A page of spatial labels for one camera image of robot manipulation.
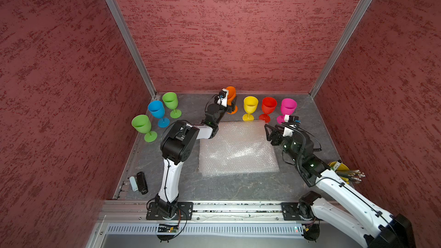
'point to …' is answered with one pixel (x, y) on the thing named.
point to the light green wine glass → (141, 123)
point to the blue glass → (156, 108)
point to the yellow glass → (250, 104)
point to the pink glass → (287, 107)
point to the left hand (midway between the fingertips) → (230, 95)
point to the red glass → (269, 105)
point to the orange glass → (231, 94)
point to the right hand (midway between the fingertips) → (268, 128)
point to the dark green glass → (170, 100)
